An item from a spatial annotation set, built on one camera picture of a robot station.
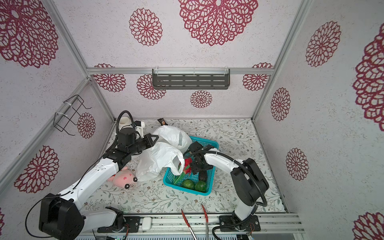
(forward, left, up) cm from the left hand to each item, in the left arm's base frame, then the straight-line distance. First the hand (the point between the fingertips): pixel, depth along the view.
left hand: (158, 138), depth 80 cm
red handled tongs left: (-37, -16, -23) cm, 47 cm away
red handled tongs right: (-35, -25, -22) cm, 48 cm away
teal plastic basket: (-18, -18, -18) cm, 31 cm away
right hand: (-8, -22, -18) cm, 30 cm away
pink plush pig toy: (-16, +19, -14) cm, 29 cm away
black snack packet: (+32, +4, -20) cm, 38 cm away
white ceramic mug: (+29, +32, -17) cm, 47 cm away
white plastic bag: (-12, -5, +3) cm, 14 cm away
